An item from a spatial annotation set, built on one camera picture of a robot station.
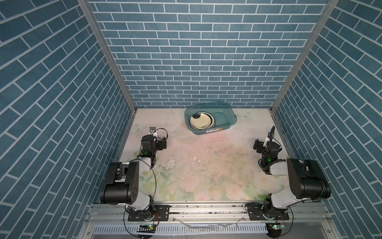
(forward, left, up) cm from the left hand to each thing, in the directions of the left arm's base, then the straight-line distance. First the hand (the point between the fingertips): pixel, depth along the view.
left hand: (160, 136), depth 94 cm
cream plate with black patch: (+16, -27, -2) cm, 32 cm away
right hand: (-3, -69, 0) cm, 69 cm away
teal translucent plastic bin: (+28, -46, -8) cm, 54 cm away
